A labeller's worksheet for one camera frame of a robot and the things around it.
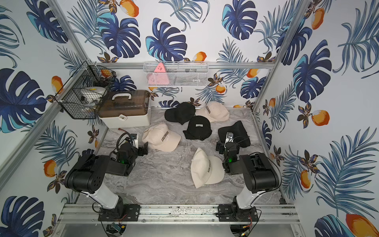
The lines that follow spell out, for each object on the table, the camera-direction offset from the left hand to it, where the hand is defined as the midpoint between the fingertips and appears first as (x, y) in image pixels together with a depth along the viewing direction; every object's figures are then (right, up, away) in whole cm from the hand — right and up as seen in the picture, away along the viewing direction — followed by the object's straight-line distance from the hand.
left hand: (139, 140), depth 94 cm
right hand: (+57, -1, +2) cm, 57 cm away
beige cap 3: (+51, +20, +16) cm, 57 cm away
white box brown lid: (-15, +22, +14) cm, 30 cm away
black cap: (+27, +19, +18) cm, 38 cm away
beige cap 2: (+41, -16, -10) cm, 45 cm away
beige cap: (+13, +2, +1) cm, 13 cm away
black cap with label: (+39, +8, +9) cm, 40 cm away
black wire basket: (-30, +41, -4) cm, 50 cm away
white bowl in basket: (-21, +26, -13) cm, 36 cm away
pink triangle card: (+14, +39, -5) cm, 42 cm away
